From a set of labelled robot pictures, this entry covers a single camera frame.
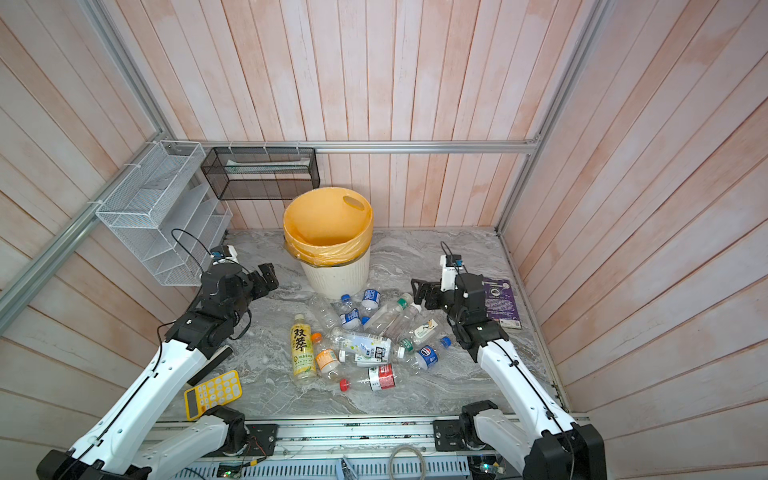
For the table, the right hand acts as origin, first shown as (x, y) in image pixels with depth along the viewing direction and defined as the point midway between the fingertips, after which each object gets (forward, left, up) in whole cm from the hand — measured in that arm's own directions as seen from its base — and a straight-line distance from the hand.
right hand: (426, 280), depth 81 cm
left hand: (-4, +44, +5) cm, 44 cm away
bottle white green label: (-16, +16, -11) cm, 25 cm away
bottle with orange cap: (-17, +28, -14) cm, 35 cm away
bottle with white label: (-10, 0, -14) cm, 17 cm away
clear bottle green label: (-2, +12, -19) cm, 22 cm away
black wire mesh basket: (+42, +57, +6) cm, 70 cm away
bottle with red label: (-23, +12, -14) cm, 29 cm away
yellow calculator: (-26, +57, -17) cm, 65 cm away
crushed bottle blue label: (-5, +22, -15) cm, 27 cm away
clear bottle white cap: (-5, +6, -18) cm, 20 cm away
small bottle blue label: (+3, +16, -15) cm, 22 cm away
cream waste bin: (+4, +26, -7) cm, 27 cm away
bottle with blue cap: (-16, -1, -14) cm, 21 cm away
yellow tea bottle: (-16, +35, -14) cm, 41 cm away
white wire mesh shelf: (+8, +70, +12) cm, 71 cm away
